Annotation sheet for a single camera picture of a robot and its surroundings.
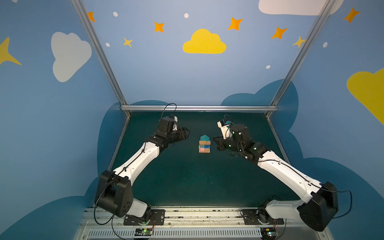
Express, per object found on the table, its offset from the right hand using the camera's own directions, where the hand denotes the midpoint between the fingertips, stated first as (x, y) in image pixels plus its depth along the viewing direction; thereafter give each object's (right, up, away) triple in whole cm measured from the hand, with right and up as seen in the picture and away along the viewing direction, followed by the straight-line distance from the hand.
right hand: (215, 136), depth 78 cm
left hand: (-14, +2, +5) cm, 15 cm away
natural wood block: (-3, -11, +20) cm, 24 cm away
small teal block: (-6, -8, +20) cm, 23 cm away
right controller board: (+25, -47, -7) cm, 53 cm away
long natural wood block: (-4, -5, +17) cm, 18 cm away
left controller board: (-35, -46, -8) cm, 58 cm away
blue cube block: (-2, -8, +20) cm, 22 cm away
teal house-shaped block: (-4, -2, +15) cm, 16 cm away
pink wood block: (-6, -10, +20) cm, 24 cm away
